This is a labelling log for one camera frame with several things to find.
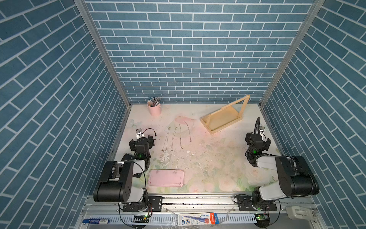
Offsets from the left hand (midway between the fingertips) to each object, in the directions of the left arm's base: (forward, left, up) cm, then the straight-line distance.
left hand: (144, 137), depth 91 cm
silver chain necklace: (+6, -14, -8) cm, 17 cm away
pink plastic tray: (-23, -16, -7) cm, 29 cm away
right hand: (0, -76, +2) cm, 76 cm away
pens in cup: (+27, -3, +5) cm, 28 cm away
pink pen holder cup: (+25, -2, -3) cm, 26 cm away
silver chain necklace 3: (+10, -29, -8) cm, 32 cm away
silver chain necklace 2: (-3, -24, -8) cm, 25 cm away
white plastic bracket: (-41, -85, -5) cm, 94 cm away
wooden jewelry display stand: (+25, -60, -6) cm, 66 cm away
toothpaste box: (-43, -35, -7) cm, 55 cm away
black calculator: (-11, +9, -6) cm, 16 cm away
